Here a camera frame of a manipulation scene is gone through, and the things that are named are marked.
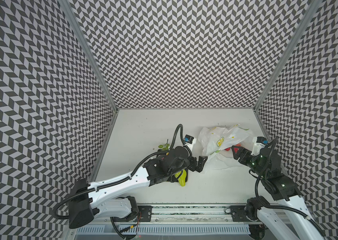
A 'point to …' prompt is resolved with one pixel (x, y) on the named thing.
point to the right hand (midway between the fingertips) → (236, 153)
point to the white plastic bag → (216, 142)
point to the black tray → (172, 178)
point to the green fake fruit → (182, 179)
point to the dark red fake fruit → (227, 149)
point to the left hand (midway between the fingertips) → (199, 156)
